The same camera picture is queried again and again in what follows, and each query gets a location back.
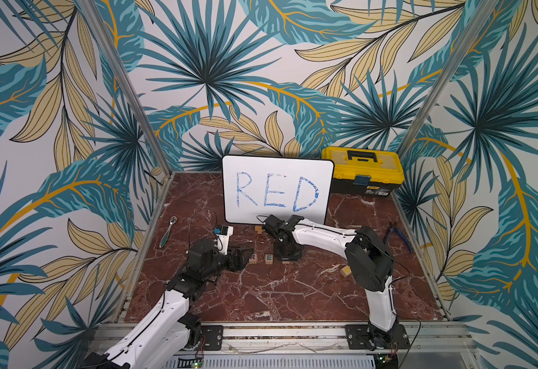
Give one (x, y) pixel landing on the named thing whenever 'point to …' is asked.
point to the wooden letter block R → (253, 259)
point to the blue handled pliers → (393, 227)
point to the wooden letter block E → (269, 259)
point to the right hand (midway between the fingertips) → (282, 258)
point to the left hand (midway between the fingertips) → (246, 252)
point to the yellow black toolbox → (363, 171)
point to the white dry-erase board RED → (255, 187)
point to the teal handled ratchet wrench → (172, 221)
